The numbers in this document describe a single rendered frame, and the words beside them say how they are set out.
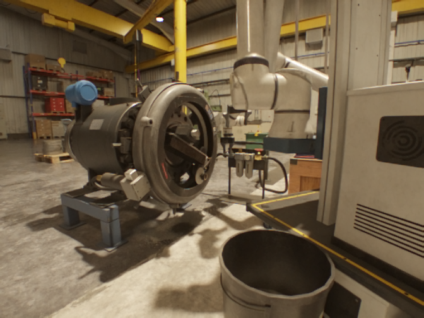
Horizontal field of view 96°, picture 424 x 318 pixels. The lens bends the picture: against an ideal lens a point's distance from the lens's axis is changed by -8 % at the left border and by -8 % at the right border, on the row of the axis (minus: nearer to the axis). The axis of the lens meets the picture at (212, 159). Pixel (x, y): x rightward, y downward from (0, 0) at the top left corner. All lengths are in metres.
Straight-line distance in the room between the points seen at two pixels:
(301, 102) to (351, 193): 0.39
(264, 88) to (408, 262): 0.70
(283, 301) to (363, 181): 0.42
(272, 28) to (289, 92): 0.42
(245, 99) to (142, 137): 0.51
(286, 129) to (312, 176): 0.90
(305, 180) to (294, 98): 0.98
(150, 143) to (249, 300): 0.77
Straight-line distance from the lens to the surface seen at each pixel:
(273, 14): 1.22
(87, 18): 13.62
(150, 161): 1.05
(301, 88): 0.92
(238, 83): 0.86
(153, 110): 1.08
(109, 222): 1.39
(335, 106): 0.93
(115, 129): 1.37
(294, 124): 0.90
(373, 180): 0.74
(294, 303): 0.55
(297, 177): 1.75
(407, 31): 12.46
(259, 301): 0.57
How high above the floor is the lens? 0.73
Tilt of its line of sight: 9 degrees down
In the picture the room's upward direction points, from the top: straight up
